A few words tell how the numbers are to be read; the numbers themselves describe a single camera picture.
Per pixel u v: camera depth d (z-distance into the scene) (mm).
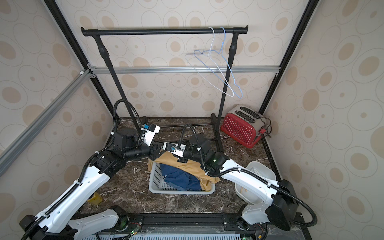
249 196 777
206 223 754
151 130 584
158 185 832
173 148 564
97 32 574
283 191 403
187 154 600
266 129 972
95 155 501
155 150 582
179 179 759
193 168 777
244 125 939
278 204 388
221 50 671
